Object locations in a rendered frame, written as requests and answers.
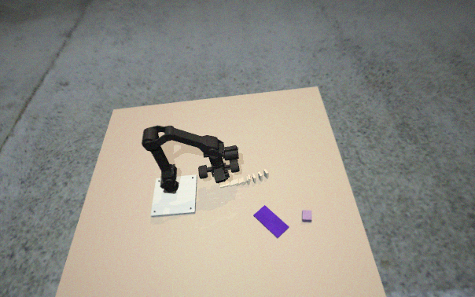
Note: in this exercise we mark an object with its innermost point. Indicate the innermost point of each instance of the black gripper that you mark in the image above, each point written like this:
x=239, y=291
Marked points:
x=233, y=166

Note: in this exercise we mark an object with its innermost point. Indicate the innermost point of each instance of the purple flat rectangular block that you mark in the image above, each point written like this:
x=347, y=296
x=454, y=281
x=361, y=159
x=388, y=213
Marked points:
x=271, y=221

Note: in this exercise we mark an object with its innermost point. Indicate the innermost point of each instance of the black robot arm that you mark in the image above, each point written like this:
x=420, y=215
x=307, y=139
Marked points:
x=211, y=146

